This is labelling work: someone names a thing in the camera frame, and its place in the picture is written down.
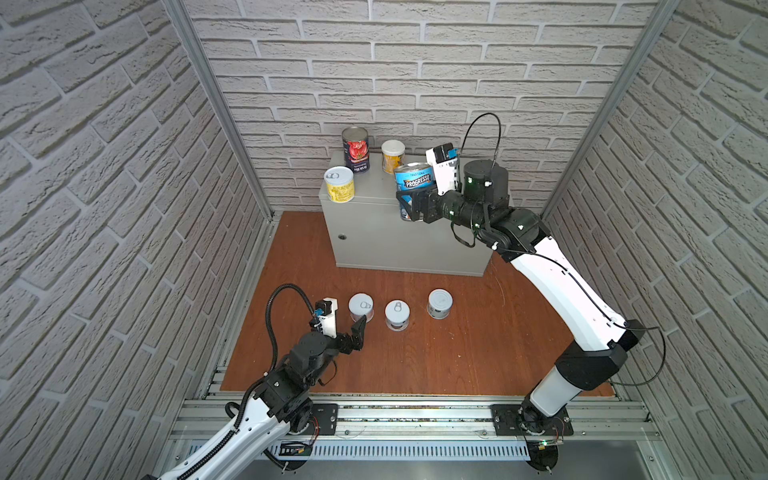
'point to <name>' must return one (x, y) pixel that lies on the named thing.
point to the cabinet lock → (341, 236)
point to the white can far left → (360, 304)
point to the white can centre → (397, 314)
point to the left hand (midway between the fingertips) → (353, 313)
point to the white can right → (439, 303)
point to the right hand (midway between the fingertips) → (414, 185)
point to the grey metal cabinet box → (361, 211)
